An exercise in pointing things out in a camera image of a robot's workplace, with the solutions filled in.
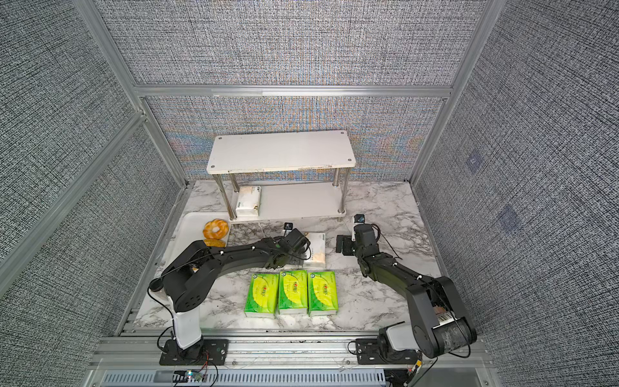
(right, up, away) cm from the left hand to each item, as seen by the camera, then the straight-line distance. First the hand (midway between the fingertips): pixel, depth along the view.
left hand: (296, 252), depth 93 cm
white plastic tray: (-46, +7, +10) cm, 48 cm away
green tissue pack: (-10, -12, -16) cm, 22 cm away
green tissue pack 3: (+9, -11, -14) cm, 20 cm away
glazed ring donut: (-31, +9, +9) cm, 34 cm away
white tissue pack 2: (+8, +2, -3) cm, 9 cm away
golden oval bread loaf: (-32, +3, +2) cm, 33 cm away
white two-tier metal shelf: (-6, +34, +29) cm, 45 cm away
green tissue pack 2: (0, -11, -14) cm, 17 cm away
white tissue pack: (-19, +19, +4) cm, 28 cm away
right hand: (+20, +8, -2) cm, 22 cm away
